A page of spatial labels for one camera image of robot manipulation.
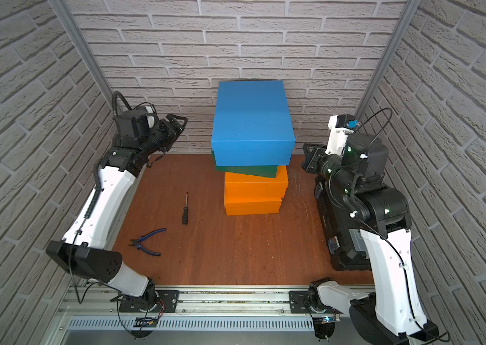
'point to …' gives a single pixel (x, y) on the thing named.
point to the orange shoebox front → (244, 188)
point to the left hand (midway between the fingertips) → (189, 120)
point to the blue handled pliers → (138, 242)
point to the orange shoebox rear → (251, 206)
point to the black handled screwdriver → (185, 210)
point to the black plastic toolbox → (344, 239)
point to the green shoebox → (264, 171)
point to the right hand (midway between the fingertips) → (307, 145)
